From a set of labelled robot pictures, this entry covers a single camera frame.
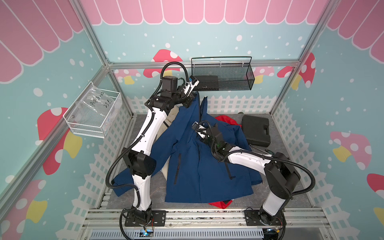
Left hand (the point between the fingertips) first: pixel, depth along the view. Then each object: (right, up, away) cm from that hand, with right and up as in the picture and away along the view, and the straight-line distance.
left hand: (193, 94), depth 79 cm
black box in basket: (+8, +9, +9) cm, 15 cm away
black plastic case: (+43, -19, +24) cm, 53 cm away
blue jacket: (0, -43, +1) cm, 43 cm away
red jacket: (+28, -12, +31) cm, 43 cm away
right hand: (+6, -17, +8) cm, 19 cm away
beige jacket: (-17, -42, +9) cm, 47 cm away
